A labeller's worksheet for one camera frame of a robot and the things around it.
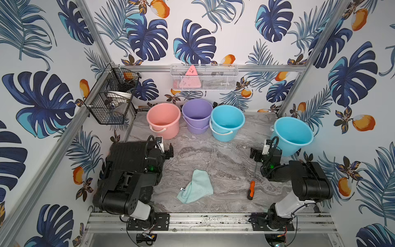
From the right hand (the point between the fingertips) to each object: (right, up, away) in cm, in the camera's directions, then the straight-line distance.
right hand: (260, 149), depth 97 cm
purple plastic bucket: (-40, +24, +16) cm, 49 cm away
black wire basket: (-93, +31, -4) cm, 98 cm away
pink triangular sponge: (-43, +42, -7) cm, 60 cm away
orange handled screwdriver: (-11, -22, -15) cm, 29 cm away
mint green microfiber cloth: (-38, -19, -15) cm, 45 cm away
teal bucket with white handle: (-21, +18, +7) cm, 28 cm away
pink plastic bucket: (-62, +20, +6) cm, 65 cm away
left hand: (-61, +1, -2) cm, 61 cm away
